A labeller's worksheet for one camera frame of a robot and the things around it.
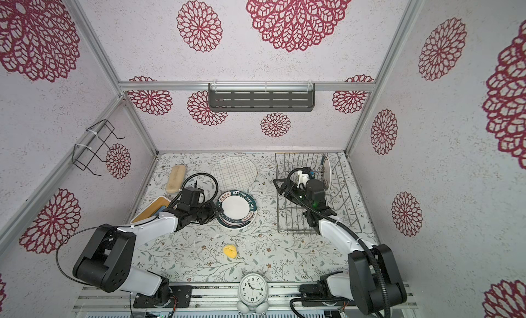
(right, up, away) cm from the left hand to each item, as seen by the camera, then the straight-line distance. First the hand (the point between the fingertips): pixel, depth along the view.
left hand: (224, 210), depth 90 cm
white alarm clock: (+14, -25, -19) cm, 34 cm away
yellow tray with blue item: (-32, 0, +1) cm, 32 cm away
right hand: (+23, +13, -8) cm, 27 cm away
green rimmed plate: (+6, -3, 0) cm, 6 cm away
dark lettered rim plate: (+3, +5, +7) cm, 9 cm away
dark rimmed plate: (+47, +17, +6) cm, 50 cm away
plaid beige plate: (+2, +16, +20) cm, 26 cm away
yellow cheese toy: (+4, -15, -7) cm, 17 cm away
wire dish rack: (+55, +5, +10) cm, 56 cm away
